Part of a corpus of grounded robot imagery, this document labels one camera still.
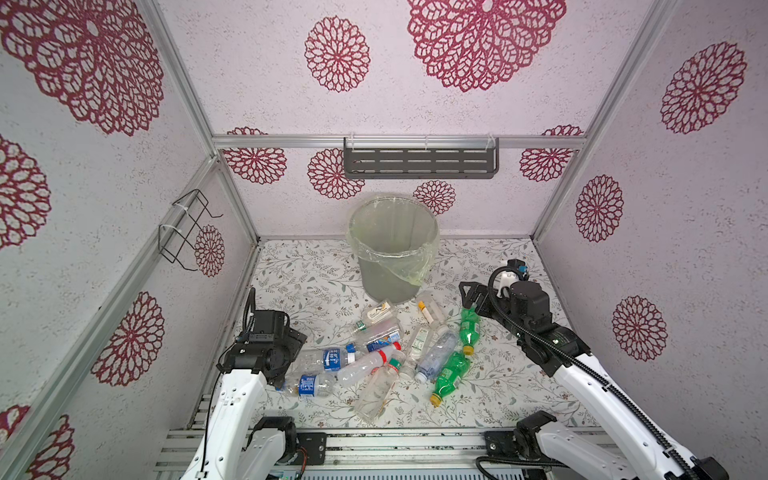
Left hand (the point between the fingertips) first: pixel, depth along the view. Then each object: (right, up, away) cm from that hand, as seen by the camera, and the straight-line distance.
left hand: (295, 356), depth 80 cm
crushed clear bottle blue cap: (+23, +3, +8) cm, 25 cm away
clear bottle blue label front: (+5, -8, 0) cm, 9 cm away
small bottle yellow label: (+37, +9, +15) cm, 41 cm away
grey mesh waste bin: (+23, +19, +10) cm, 31 cm away
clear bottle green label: (+34, +3, +8) cm, 35 cm away
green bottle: (+50, +6, +10) cm, 51 cm away
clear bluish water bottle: (+40, -2, +9) cm, 41 cm away
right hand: (+46, +20, -5) cm, 51 cm away
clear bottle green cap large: (+22, -11, +4) cm, 25 cm away
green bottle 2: (+42, -5, +1) cm, 42 cm away
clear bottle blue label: (+6, -2, +4) cm, 7 cm away
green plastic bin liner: (+29, +36, +23) cm, 51 cm away
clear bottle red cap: (+19, -4, +5) cm, 20 cm away
